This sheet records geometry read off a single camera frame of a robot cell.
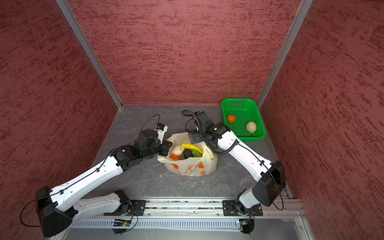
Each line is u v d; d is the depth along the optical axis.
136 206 0.75
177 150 0.89
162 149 0.65
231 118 1.07
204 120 0.59
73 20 0.75
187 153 0.90
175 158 0.87
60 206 0.39
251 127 1.00
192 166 0.71
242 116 1.13
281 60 0.92
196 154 0.90
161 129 0.65
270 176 0.41
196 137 0.70
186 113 0.60
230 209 0.74
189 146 0.93
